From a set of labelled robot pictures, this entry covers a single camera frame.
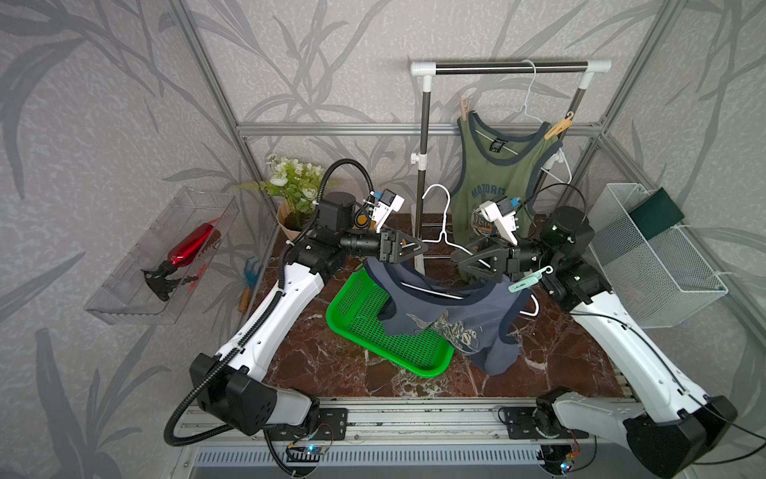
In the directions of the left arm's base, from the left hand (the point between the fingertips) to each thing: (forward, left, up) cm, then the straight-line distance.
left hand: (420, 251), depth 62 cm
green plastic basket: (+5, +18, -37) cm, 42 cm away
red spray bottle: (-5, +54, -4) cm, 55 cm away
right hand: (-7, -7, +5) cm, 10 cm away
